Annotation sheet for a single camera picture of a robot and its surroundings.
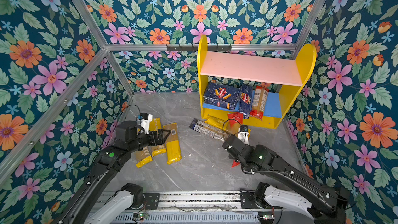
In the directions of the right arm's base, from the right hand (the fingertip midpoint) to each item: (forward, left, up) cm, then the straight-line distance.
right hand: (233, 147), depth 72 cm
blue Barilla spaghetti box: (+31, -11, 0) cm, 32 cm away
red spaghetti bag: (+13, -2, +3) cm, 14 cm away
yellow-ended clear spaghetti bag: (+6, +33, -15) cm, 36 cm away
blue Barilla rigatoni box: (+31, +4, +3) cm, 32 cm away
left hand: (+6, +32, +7) cm, 33 cm away
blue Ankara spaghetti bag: (+19, +12, -15) cm, 27 cm away
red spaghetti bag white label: (+30, -19, -1) cm, 36 cm away
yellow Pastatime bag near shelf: (+23, +2, -16) cm, 28 cm away
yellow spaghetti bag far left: (+2, +48, -15) cm, 51 cm away
